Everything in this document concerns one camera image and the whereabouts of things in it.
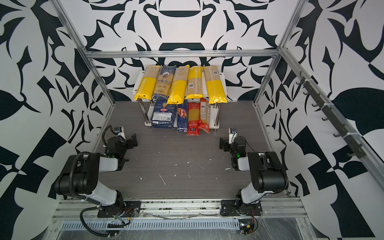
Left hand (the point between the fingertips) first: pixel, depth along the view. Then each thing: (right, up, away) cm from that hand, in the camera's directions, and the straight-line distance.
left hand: (126, 133), depth 93 cm
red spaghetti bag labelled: (+49, +11, +6) cm, 50 cm away
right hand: (+64, -2, +2) cm, 64 cm away
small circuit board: (+66, -41, -22) cm, 81 cm away
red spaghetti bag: (+41, +17, +12) cm, 46 cm away
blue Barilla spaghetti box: (+34, +10, +6) cm, 36 cm away
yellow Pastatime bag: (+33, +23, -18) cm, 44 cm away
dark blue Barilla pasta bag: (+22, +11, +4) cm, 25 cm away
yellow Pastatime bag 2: (+17, +27, -14) cm, 35 cm away
